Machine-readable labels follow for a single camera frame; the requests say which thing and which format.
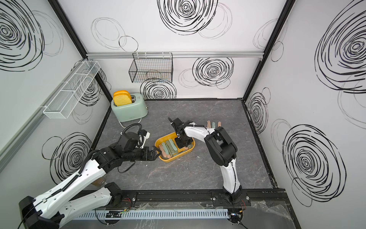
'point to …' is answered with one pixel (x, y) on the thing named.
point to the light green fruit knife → (172, 144)
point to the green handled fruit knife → (165, 148)
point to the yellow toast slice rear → (122, 91)
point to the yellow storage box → (173, 136)
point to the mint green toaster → (137, 109)
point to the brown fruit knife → (219, 124)
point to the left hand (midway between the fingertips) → (155, 152)
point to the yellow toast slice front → (122, 98)
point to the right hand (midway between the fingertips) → (182, 145)
